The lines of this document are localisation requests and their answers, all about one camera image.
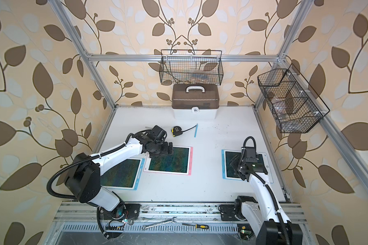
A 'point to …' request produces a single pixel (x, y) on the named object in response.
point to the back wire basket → (201, 67)
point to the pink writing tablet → (179, 163)
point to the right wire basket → (294, 103)
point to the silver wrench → (171, 220)
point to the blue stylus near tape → (197, 125)
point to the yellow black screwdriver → (198, 226)
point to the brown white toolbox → (195, 101)
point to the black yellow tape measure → (177, 130)
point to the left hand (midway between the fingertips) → (166, 150)
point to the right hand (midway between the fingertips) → (233, 165)
